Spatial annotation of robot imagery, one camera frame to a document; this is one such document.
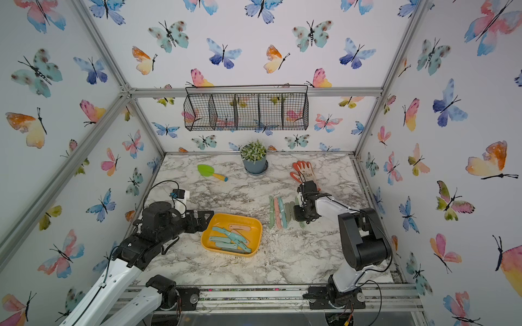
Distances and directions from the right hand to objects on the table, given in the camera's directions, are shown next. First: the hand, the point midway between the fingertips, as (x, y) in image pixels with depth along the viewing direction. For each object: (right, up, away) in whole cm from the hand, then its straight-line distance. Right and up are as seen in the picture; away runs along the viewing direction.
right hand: (302, 213), depth 94 cm
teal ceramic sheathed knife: (-9, 0, +1) cm, 9 cm away
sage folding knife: (-4, +1, +4) cm, 6 cm away
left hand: (-39, +5, -19) cm, 43 cm away
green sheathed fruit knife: (-14, 0, +1) cm, 14 cm away
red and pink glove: (+3, +20, +16) cm, 26 cm away
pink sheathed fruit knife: (-11, 0, +1) cm, 12 cm away
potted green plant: (-23, +27, +5) cm, 36 cm away
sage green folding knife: (-7, +1, +2) cm, 7 cm away
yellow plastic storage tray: (-35, -2, -3) cm, 36 cm away
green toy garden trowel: (-49, +20, +20) cm, 56 cm away
